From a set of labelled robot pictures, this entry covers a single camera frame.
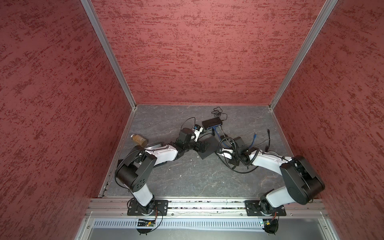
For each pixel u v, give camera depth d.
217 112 1.17
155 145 0.92
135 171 0.46
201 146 0.80
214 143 0.97
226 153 0.81
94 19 0.75
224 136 1.00
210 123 1.08
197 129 0.80
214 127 1.06
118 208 0.76
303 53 0.88
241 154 0.71
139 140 0.95
